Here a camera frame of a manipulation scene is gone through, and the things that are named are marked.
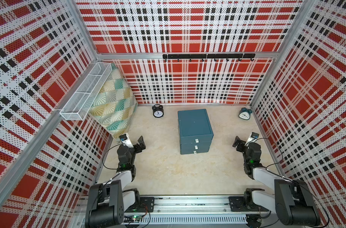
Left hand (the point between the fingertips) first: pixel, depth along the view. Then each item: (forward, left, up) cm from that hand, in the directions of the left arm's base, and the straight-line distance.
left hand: (138, 138), depth 89 cm
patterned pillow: (+12, +14, +13) cm, 23 cm away
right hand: (0, -68, -1) cm, 68 cm away
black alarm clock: (+27, -10, -4) cm, 29 cm away
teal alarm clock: (+25, -77, -6) cm, 81 cm away
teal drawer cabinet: (-4, -36, +11) cm, 38 cm away
